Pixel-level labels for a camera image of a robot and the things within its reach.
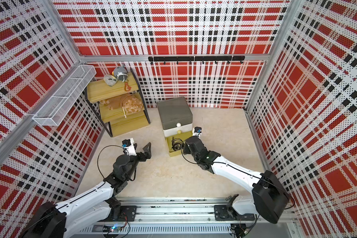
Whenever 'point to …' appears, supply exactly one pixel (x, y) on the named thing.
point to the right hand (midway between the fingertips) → (189, 141)
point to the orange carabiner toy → (127, 88)
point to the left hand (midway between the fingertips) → (146, 143)
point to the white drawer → (183, 128)
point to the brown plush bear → (130, 103)
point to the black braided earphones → (177, 144)
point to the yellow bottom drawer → (183, 137)
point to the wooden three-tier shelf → (119, 122)
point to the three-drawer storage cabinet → (174, 116)
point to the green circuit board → (114, 228)
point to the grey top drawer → (174, 112)
